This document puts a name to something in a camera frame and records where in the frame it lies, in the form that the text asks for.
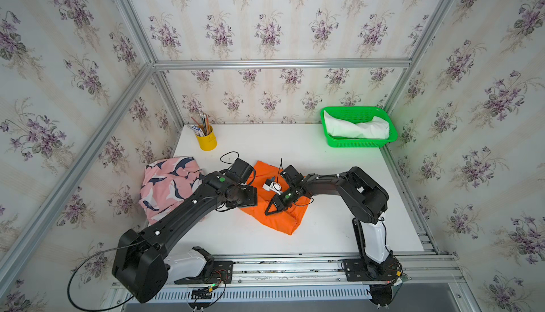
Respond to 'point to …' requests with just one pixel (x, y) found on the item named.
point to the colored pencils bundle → (205, 127)
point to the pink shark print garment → (167, 181)
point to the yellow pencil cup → (208, 142)
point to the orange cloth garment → (289, 220)
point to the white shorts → (375, 127)
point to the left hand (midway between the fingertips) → (256, 202)
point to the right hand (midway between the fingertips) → (270, 214)
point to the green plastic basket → (357, 115)
